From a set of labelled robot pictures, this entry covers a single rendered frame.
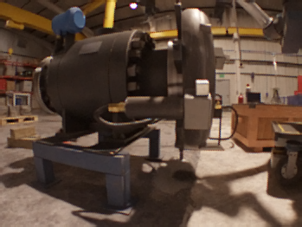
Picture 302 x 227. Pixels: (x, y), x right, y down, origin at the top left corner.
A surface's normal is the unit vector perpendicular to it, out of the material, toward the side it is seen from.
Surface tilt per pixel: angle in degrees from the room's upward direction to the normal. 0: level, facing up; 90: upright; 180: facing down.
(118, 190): 90
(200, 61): 91
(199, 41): 77
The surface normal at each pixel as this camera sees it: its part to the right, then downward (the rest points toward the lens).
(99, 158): -0.24, 0.06
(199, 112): -0.22, 0.43
